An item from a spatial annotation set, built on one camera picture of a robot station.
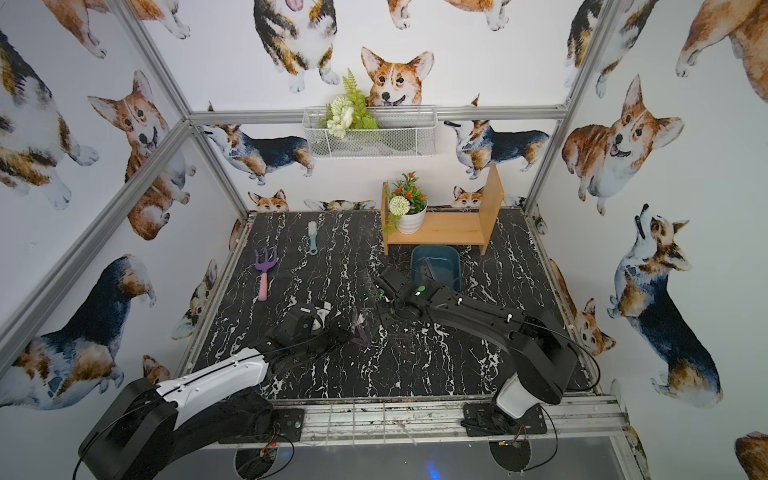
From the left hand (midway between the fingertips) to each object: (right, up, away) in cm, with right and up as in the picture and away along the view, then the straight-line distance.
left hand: (355, 327), depth 83 cm
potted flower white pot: (+15, +35, +10) cm, 39 cm away
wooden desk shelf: (+31, +29, +23) cm, 48 cm away
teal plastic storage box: (+26, +16, +21) cm, 37 cm away
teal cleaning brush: (-22, +29, +33) cm, 49 cm away
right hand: (+10, +7, 0) cm, 12 cm away
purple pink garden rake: (-34, +11, +18) cm, 40 cm away
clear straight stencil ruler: (+21, +13, +20) cm, 32 cm away
